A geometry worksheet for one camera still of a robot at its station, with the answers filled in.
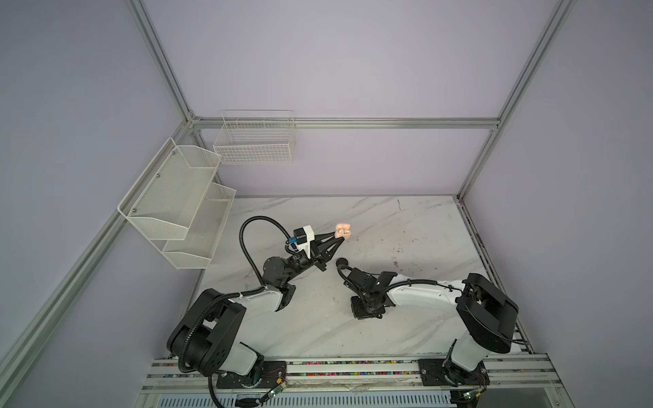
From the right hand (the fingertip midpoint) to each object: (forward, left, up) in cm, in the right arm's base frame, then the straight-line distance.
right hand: (355, 314), depth 84 cm
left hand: (+11, +4, +29) cm, 32 cm away
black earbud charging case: (+21, +4, 0) cm, 21 cm away
